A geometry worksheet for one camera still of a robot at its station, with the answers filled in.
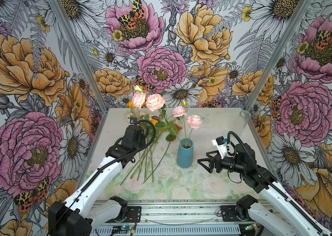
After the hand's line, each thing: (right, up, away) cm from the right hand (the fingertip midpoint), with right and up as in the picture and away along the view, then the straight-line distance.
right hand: (203, 163), depth 71 cm
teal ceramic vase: (-8, +4, +4) cm, 10 cm away
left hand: (-33, +10, +9) cm, 36 cm away
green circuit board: (-39, -32, 0) cm, 50 cm away
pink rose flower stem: (-5, +19, 0) cm, 20 cm away
